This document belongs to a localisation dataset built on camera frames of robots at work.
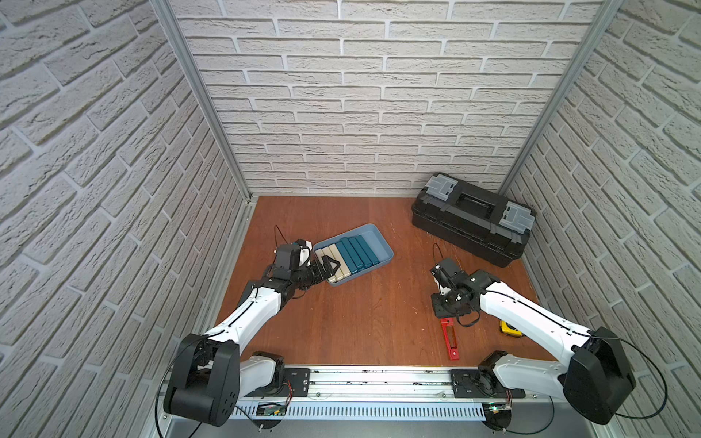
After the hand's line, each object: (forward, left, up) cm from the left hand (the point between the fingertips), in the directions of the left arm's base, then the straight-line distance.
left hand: (334, 265), depth 85 cm
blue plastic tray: (+18, -14, -10) cm, 25 cm away
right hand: (-13, -34, -5) cm, 37 cm away
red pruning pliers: (-24, -36, -9) cm, 44 cm away
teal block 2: (+8, -10, -8) cm, 15 cm away
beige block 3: (+4, -3, -9) cm, 10 cm away
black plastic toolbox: (+15, -48, +6) cm, 50 cm away
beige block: (+9, +6, -9) cm, 14 cm away
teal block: (+11, -5, -8) cm, 14 cm away
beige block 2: (+10, +3, -8) cm, 13 cm away
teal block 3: (+11, -11, -9) cm, 18 cm away
